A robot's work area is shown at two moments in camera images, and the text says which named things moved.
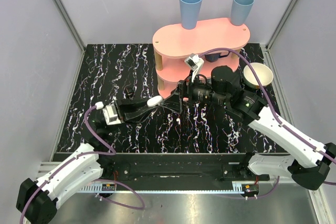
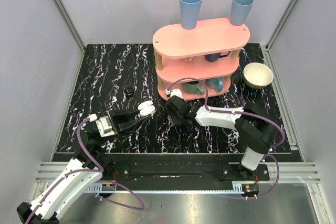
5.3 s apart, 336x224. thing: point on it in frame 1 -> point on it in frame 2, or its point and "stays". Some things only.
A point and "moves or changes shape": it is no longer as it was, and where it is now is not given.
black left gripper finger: (138, 114) -> (124, 126)
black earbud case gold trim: (129, 92) stays
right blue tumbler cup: (242, 5) stays
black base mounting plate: (178, 168) stays
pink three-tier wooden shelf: (218, 42) stays
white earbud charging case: (154, 100) moves or changes shape
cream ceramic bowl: (263, 73) stays
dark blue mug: (212, 57) stays
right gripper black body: (199, 92) -> (174, 118)
